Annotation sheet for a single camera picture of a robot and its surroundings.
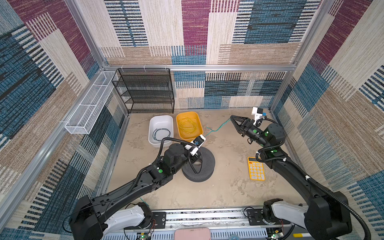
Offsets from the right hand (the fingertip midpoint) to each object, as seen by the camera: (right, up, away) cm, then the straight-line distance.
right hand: (229, 119), depth 71 cm
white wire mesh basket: (-83, +2, +21) cm, 85 cm away
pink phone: (-17, -52, -2) cm, 55 cm away
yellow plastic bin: (-17, +4, +40) cm, 44 cm away
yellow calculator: (+19, -28, +17) cm, 38 cm away
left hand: (-14, -9, 0) cm, 17 cm away
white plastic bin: (-41, -4, +38) cm, 56 cm away
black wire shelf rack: (-51, +22, +38) cm, 67 cm away
